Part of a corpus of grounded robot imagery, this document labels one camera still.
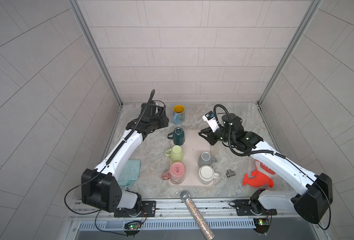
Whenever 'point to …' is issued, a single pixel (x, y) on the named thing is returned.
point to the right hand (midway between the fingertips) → (200, 133)
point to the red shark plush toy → (259, 180)
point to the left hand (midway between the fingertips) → (168, 117)
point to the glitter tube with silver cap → (186, 197)
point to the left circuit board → (132, 226)
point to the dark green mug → (178, 136)
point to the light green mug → (176, 153)
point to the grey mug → (205, 159)
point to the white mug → (207, 174)
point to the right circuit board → (262, 224)
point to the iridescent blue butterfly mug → (178, 113)
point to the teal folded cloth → (130, 173)
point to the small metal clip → (229, 173)
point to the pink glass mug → (176, 174)
